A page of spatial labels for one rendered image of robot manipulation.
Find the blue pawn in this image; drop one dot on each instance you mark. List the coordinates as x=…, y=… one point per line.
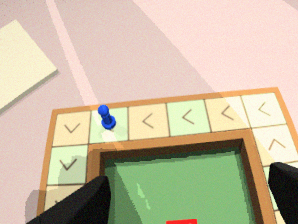
x=107, y=120

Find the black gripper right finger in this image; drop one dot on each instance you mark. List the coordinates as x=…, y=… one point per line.
x=283, y=183

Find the red die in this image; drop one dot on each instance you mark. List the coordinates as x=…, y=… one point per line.
x=189, y=221

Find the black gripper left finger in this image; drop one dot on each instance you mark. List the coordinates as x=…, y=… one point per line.
x=88, y=205

